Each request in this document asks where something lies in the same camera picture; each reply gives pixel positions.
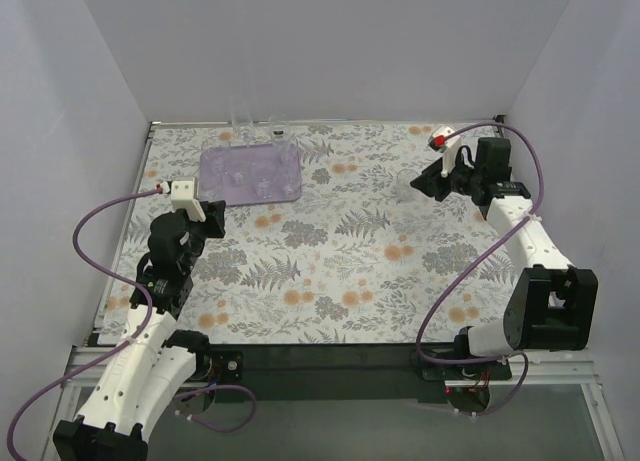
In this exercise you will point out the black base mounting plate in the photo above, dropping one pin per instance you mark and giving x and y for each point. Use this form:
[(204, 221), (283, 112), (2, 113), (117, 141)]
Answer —
[(335, 372)]

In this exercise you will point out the clear small tumbler glass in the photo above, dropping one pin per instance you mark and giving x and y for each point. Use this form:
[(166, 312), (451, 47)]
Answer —
[(403, 190)]

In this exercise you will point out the clear champagne flute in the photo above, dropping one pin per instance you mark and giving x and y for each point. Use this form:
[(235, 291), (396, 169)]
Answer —
[(278, 127)]

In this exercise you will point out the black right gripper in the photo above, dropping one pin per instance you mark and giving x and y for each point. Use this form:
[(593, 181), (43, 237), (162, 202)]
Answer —
[(441, 182)]

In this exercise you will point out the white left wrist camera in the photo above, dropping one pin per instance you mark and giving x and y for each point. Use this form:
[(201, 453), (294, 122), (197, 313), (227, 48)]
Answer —
[(183, 195)]

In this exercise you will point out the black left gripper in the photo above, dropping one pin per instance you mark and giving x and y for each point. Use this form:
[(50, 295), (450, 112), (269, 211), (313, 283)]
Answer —
[(215, 218)]

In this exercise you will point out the aluminium frame rail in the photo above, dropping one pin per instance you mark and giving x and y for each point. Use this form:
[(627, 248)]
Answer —
[(545, 368)]

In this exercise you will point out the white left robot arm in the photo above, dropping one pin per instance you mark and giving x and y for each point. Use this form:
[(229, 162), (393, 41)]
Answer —
[(152, 358)]

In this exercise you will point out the floral patterned table mat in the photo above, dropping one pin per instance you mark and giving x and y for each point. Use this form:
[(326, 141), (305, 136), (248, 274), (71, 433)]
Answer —
[(347, 262)]

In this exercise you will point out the clear plain drinking glass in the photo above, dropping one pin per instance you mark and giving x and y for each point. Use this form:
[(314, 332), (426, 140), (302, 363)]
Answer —
[(242, 122)]

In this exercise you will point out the lilac plastic tray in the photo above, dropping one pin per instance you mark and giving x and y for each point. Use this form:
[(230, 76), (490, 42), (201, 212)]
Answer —
[(245, 195)]

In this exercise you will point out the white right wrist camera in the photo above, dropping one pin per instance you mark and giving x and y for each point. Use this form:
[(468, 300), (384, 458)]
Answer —
[(445, 141)]

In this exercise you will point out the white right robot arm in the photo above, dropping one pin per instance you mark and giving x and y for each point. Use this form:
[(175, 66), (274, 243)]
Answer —
[(552, 305)]

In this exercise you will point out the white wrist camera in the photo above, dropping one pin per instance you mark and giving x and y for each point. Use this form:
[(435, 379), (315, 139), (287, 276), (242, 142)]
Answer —
[(445, 141), (183, 195)]

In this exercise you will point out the small clear shot glass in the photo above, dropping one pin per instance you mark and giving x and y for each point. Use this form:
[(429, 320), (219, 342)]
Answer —
[(238, 175)]

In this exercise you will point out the clear wine glass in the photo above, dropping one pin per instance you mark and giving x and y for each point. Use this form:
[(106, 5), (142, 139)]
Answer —
[(288, 149)]

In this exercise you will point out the clear tall tumbler glass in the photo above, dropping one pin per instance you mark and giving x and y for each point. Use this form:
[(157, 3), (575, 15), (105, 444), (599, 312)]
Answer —
[(262, 173)]

